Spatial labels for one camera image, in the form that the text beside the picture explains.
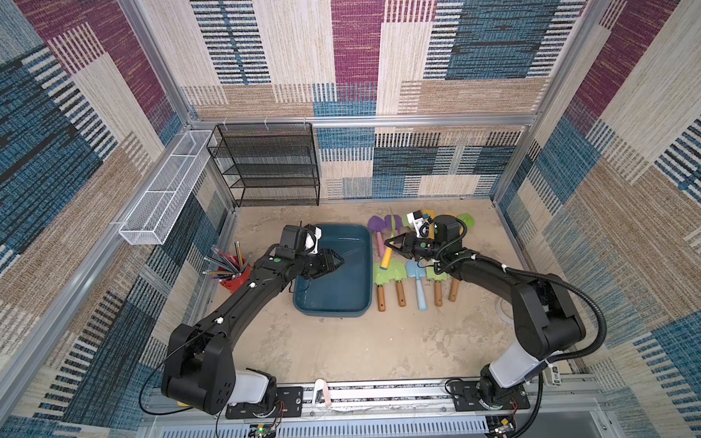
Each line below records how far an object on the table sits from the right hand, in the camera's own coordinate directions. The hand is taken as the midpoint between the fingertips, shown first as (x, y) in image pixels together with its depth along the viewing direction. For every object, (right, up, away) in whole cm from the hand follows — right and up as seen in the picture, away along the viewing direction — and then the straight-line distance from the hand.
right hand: (390, 246), depth 86 cm
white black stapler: (+43, -35, -12) cm, 57 cm away
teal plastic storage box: (-13, -15, +6) cm, 21 cm away
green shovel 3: (-1, -2, -3) cm, 3 cm away
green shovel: (-2, -11, +10) cm, 15 cm away
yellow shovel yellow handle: (+12, +9, -3) cm, 15 cm away
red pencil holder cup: (-50, -8, +2) cm, 51 cm away
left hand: (-15, -5, -4) cm, 16 cm away
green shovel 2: (+4, -10, +11) cm, 15 cm away
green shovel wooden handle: (+5, +8, -1) cm, 10 cm away
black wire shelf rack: (-45, +31, +23) cm, 59 cm away
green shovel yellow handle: (+35, +9, +26) cm, 44 cm away
